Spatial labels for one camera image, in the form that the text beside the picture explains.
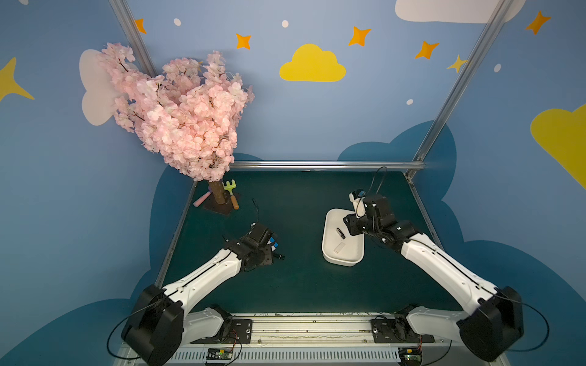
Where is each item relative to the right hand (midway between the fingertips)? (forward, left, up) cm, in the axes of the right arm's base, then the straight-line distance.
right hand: (352, 215), depth 83 cm
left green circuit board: (-44, +43, -19) cm, 64 cm away
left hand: (-12, +31, -11) cm, 35 cm away
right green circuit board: (-40, -19, -21) cm, 49 cm away
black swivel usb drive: (+2, +2, -17) cm, 18 cm away
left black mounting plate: (-37, +38, -16) cm, 56 cm away
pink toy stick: (+15, +68, -15) cm, 71 cm away
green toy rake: (+25, +57, -17) cm, 64 cm away
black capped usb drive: (-10, +27, -17) cm, 33 cm away
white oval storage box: (-3, +2, -19) cm, 19 cm away
